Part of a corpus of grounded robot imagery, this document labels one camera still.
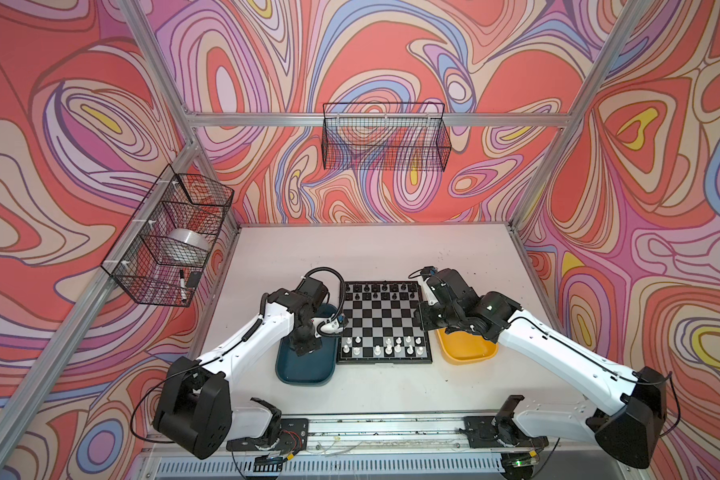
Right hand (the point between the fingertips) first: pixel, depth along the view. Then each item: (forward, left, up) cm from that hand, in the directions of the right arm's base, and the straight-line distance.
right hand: (420, 321), depth 77 cm
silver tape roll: (+16, +58, +17) cm, 62 cm away
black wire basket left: (+14, +67, +12) cm, 69 cm away
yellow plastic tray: (-3, -13, -10) cm, 17 cm away
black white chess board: (+5, +9, -14) cm, 17 cm away
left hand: (0, +29, -8) cm, 31 cm away
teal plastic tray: (-8, +29, -11) cm, 32 cm away
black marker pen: (+5, +59, +10) cm, 60 cm away
